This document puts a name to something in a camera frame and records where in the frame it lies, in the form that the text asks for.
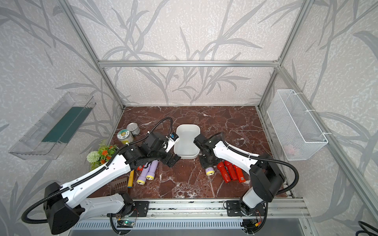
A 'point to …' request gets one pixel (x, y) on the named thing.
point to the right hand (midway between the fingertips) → (206, 164)
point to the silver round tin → (134, 128)
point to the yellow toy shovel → (130, 181)
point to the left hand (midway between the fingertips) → (175, 152)
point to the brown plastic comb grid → (119, 187)
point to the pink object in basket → (289, 149)
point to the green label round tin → (125, 136)
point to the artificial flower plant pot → (96, 159)
